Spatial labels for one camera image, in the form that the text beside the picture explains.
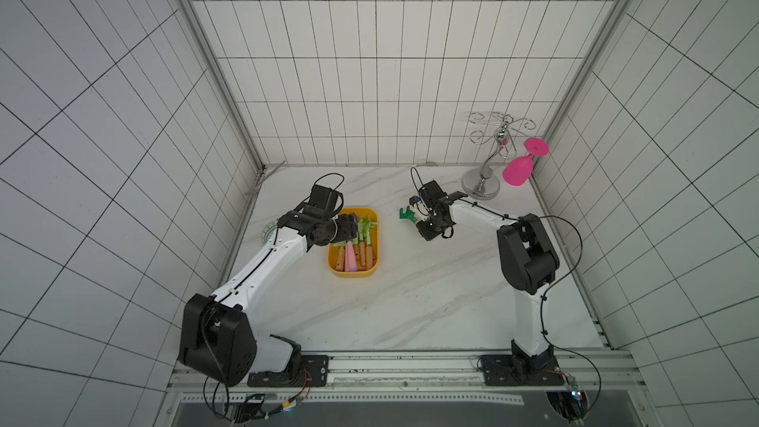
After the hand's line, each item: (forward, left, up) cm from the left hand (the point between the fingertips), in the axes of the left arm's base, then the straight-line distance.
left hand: (345, 236), depth 83 cm
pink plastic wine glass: (+24, -56, +4) cm, 61 cm away
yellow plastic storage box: (+3, -9, -9) cm, 13 cm away
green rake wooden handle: (-3, +2, -9) cm, 10 cm away
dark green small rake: (+16, -20, -12) cm, 28 cm away
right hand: (+10, -23, -13) cm, 28 cm away
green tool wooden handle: (+2, -7, -10) cm, 12 cm away
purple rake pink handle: (-3, -1, -7) cm, 8 cm away
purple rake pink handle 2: (+2, -1, -8) cm, 8 cm away
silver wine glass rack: (+31, -49, -13) cm, 60 cm away
